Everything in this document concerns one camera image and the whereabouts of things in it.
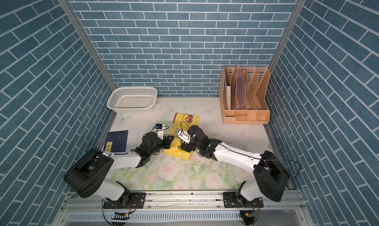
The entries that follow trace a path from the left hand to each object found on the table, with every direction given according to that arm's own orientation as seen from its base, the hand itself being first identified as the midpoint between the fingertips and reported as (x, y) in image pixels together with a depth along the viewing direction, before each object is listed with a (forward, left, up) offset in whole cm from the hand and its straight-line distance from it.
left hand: (177, 138), depth 88 cm
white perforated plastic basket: (+39, +38, -8) cm, 55 cm away
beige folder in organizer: (+23, -31, +20) cm, 43 cm away
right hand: (-1, -7, +5) cm, 9 cm away
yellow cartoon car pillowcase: (+19, -1, -10) cm, 22 cm away
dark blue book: (+2, +41, -9) cm, 42 cm away
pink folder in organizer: (+30, -42, +9) cm, 53 cm away
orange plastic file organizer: (+38, -54, +15) cm, 68 cm away
